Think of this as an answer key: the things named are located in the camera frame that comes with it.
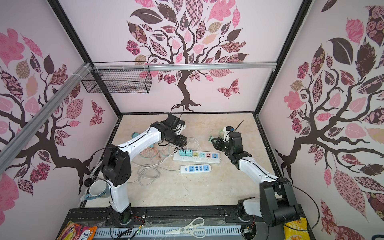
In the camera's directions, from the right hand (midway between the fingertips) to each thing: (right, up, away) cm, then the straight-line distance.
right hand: (214, 138), depth 87 cm
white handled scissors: (-13, -42, -16) cm, 47 cm away
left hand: (-20, -3, +3) cm, 21 cm away
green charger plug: (-2, 0, +1) cm, 2 cm away
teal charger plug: (-20, -10, +3) cm, 22 cm away
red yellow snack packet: (-68, -42, -19) cm, 82 cm away
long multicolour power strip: (-8, -12, +6) cm, 16 cm away
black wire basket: (-61, +39, +8) cm, 73 cm away
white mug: (-60, -25, -12) cm, 66 cm away
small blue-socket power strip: (-12, -19, +1) cm, 22 cm away
